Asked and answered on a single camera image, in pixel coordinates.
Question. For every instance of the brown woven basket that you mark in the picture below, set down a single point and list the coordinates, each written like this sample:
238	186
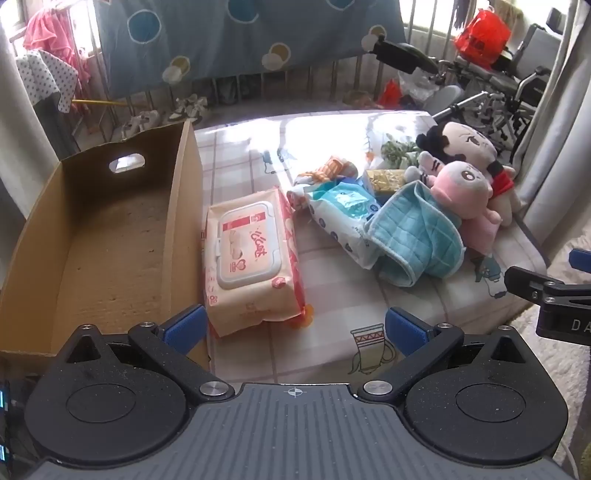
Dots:
356	99

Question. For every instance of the grey-white curtain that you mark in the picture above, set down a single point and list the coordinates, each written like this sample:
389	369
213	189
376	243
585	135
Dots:
18	138
563	138

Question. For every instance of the grey hanging cloth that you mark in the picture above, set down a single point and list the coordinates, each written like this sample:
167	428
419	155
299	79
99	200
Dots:
51	124

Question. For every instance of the metal railing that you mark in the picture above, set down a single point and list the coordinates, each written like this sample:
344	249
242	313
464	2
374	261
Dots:
379	78

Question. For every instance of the brown cardboard box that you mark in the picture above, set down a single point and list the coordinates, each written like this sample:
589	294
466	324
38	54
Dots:
115	230

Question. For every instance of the small red bag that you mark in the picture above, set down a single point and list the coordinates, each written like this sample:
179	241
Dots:
390	94

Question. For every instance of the blue dotted quilt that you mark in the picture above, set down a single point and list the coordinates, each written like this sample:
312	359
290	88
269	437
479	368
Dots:
207	41

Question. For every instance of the yellow stick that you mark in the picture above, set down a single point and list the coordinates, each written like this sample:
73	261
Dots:
99	102

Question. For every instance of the black box device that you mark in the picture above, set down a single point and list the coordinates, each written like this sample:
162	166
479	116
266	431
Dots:
555	21

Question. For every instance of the black-haired plush doll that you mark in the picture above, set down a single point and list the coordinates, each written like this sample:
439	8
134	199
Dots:
466	138

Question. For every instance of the polka-dot white cloth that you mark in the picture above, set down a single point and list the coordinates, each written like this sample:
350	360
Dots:
46	78

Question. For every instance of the green knitted plush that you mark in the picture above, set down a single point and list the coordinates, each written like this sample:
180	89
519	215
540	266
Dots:
399	152

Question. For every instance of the black padded armrest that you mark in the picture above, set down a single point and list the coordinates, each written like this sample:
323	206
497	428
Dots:
401	55

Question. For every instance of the folded wheelchair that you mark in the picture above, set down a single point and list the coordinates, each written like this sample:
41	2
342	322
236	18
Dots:
531	69

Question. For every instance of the dark hanging garment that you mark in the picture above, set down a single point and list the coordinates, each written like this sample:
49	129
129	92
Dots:
485	9

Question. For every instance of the orange striped sock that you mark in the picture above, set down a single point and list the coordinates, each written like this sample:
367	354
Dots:
328	168

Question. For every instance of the gold tissue pack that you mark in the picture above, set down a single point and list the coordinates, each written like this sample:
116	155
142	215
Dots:
383	180

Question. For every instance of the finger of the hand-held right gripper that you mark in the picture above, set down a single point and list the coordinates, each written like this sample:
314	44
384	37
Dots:
526	284
581	258

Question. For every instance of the pink hanging clothes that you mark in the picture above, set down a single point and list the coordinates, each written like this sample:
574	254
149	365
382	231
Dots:
46	32

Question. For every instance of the white plastic bag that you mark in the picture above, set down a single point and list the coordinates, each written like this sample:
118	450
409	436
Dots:
418	85

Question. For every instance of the pink plush doll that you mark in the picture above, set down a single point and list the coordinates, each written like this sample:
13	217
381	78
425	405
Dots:
461	184

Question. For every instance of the red plastic bag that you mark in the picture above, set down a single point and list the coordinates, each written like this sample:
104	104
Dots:
482	34

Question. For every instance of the pink wet wipes pack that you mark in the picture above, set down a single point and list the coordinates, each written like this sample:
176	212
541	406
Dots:
249	240

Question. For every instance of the teal quilted cloth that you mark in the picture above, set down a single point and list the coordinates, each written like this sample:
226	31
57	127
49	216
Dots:
406	230

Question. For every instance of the grey striped sock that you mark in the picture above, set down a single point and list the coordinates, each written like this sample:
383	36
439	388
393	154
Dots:
425	168

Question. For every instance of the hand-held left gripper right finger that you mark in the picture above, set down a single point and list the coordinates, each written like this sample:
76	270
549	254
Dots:
406	330

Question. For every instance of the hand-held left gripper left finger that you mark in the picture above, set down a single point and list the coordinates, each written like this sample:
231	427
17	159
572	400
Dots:
184	325

